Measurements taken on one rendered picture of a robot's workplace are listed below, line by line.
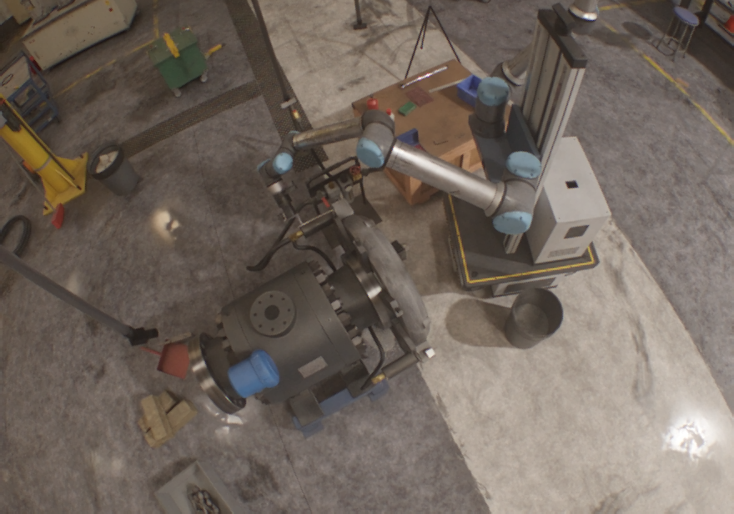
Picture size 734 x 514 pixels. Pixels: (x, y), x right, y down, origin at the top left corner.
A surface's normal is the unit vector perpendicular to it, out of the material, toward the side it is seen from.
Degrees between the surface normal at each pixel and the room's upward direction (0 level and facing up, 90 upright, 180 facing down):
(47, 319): 0
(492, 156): 0
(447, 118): 0
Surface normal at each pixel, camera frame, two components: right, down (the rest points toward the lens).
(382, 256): -0.02, -0.38
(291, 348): 0.19, 0.02
